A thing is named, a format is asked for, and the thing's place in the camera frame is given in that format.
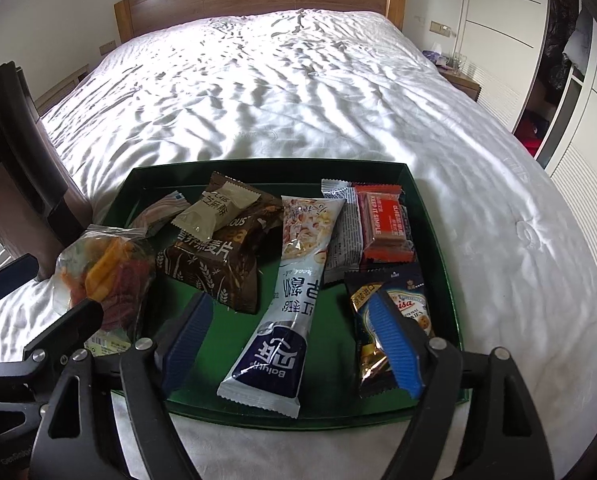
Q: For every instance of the brown oatmeal snack bag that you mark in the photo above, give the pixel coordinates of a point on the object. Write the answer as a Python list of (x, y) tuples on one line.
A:
[(226, 267)]

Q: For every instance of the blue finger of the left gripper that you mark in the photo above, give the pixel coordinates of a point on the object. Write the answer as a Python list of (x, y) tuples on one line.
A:
[(68, 333), (16, 273)]

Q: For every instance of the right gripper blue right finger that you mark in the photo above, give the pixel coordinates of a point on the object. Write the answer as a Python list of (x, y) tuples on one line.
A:
[(503, 437)]

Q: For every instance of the tissue box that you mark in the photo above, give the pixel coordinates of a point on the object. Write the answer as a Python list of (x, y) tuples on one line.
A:
[(438, 58)]

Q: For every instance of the silver blue snack packet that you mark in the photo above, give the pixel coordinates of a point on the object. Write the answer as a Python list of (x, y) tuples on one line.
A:
[(346, 244)]

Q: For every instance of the white blue oat stick packet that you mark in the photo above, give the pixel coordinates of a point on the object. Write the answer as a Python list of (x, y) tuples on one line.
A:
[(269, 370)]

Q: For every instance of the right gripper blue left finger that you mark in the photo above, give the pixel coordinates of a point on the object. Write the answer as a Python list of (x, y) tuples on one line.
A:
[(150, 370)]

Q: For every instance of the red candy wrapper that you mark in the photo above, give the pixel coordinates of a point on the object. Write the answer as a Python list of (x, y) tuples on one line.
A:
[(384, 225)]

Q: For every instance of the dried fruit chips bag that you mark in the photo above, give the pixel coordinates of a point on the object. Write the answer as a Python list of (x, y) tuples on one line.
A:
[(113, 266)]

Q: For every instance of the small tan snack packet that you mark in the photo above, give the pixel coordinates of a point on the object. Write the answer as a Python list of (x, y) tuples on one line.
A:
[(155, 216)]

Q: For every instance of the dark blue gold snack packet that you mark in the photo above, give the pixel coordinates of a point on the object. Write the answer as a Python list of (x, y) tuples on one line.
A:
[(407, 290)]

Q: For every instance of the white bed quilt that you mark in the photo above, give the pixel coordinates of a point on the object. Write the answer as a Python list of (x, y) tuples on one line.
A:
[(350, 85)]

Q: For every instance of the black copper electric kettle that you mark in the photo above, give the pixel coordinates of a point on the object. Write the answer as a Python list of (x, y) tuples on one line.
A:
[(42, 210)]

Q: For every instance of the wooden nightstand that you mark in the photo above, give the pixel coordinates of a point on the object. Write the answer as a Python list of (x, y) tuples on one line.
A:
[(462, 82)]

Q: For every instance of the beige green small packet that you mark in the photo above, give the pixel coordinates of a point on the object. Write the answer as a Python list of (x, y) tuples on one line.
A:
[(214, 210)]

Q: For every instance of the white sliding wardrobe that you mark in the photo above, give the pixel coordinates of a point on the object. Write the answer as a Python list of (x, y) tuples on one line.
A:
[(536, 64)]

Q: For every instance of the radiator cover panel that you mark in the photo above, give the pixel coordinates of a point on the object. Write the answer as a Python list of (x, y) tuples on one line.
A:
[(60, 90)]

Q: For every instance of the green snack tray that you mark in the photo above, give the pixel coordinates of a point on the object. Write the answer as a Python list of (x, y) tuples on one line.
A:
[(329, 395)]

